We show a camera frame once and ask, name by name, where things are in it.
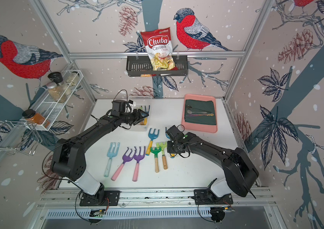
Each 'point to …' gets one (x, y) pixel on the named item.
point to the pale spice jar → (73, 79)
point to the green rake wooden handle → (156, 150)
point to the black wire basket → (141, 67)
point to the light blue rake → (110, 154)
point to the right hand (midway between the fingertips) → (169, 148)
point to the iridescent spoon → (210, 114)
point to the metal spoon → (188, 106)
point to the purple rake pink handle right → (137, 158)
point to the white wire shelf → (45, 116)
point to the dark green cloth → (202, 105)
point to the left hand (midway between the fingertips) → (149, 114)
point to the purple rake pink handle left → (126, 158)
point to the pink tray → (199, 113)
